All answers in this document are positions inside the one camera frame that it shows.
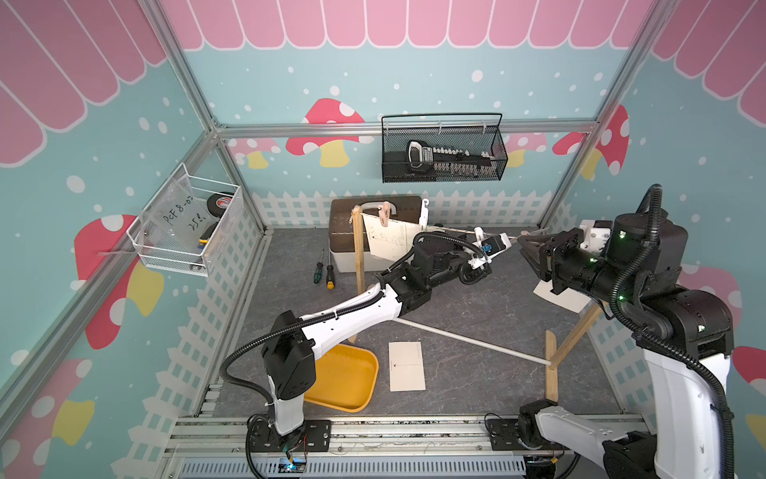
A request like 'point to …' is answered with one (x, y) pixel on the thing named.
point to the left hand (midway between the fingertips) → (498, 245)
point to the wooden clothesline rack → (554, 358)
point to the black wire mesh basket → (463, 147)
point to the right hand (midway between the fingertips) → (517, 237)
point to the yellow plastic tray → (345, 378)
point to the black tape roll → (217, 204)
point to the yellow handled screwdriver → (331, 285)
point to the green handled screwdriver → (319, 269)
